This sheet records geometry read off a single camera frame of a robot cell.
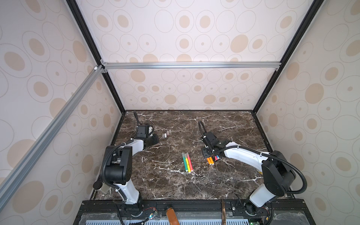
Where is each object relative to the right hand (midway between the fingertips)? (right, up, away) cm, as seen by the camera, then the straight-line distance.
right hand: (211, 150), depth 91 cm
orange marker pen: (-1, -7, -1) cm, 7 cm away
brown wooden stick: (+3, -28, -18) cm, 34 cm away
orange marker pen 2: (-2, -3, -12) cm, 13 cm away
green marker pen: (-17, -7, -1) cm, 19 cm away
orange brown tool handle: (-24, -29, -21) cm, 43 cm away
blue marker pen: (-3, +3, -29) cm, 29 cm away
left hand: (-33, +9, +6) cm, 35 cm away
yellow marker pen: (-15, -8, -1) cm, 17 cm away
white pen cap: (-31, +9, +12) cm, 35 cm away
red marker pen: (-13, -8, -1) cm, 16 cm away
